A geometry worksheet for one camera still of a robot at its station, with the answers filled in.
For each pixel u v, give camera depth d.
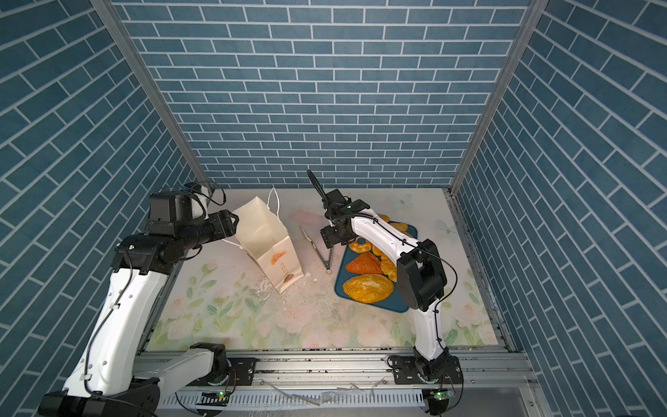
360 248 0.99
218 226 0.60
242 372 0.73
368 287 0.85
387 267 0.89
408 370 0.74
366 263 0.91
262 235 0.94
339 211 0.71
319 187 0.72
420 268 0.53
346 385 0.73
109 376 0.36
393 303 0.88
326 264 0.96
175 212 0.49
